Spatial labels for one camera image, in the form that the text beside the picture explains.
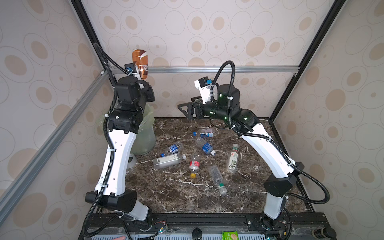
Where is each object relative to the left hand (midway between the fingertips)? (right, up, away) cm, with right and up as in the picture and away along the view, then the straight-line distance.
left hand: (146, 79), depth 61 cm
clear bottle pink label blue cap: (+27, -22, +45) cm, 57 cm away
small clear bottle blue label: (+5, -32, +36) cm, 49 cm away
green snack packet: (+36, -69, +8) cm, 78 cm away
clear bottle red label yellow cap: (+19, -41, +27) cm, 53 cm away
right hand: (+16, -9, 0) cm, 18 cm away
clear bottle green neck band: (+34, -49, +29) cm, 66 cm away
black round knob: (+21, -65, +3) cm, 68 cm away
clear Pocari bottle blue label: (+27, -31, +36) cm, 55 cm away
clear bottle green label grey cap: (+43, -38, +30) cm, 65 cm away
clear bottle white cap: (+3, -39, +31) cm, 50 cm away
